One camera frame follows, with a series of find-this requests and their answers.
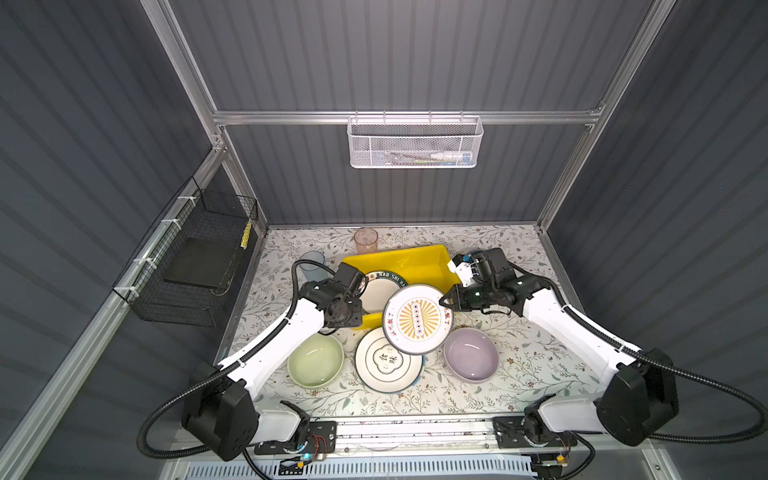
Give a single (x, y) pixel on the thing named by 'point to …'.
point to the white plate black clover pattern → (384, 367)
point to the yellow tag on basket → (246, 235)
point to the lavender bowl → (470, 355)
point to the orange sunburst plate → (415, 321)
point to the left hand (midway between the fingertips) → (352, 316)
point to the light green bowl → (318, 363)
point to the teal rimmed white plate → (378, 289)
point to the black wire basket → (181, 273)
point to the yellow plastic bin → (429, 265)
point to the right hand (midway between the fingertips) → (444, 303)
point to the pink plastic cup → (366, 240)
